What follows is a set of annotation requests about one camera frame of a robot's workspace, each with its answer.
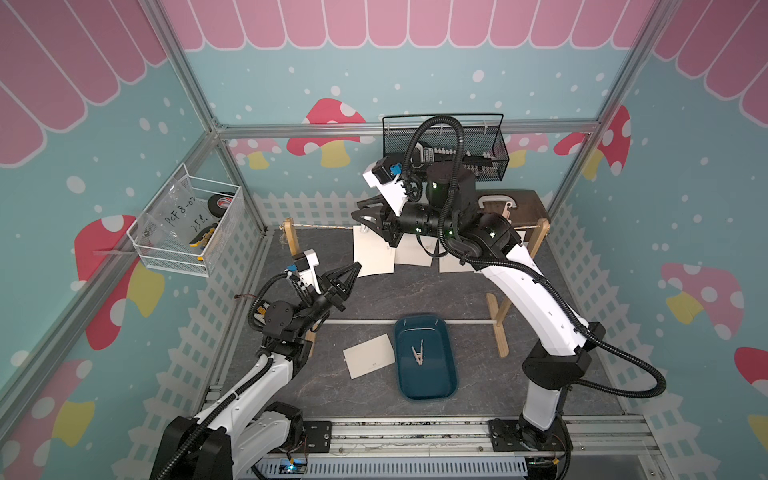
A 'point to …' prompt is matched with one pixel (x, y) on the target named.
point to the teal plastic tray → (424, 356)
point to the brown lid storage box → (522, 208)
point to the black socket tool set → (481, 162)
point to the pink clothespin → (419, 355)
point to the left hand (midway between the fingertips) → (363, 270)
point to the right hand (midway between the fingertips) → (358, 210)
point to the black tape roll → (218, 204)
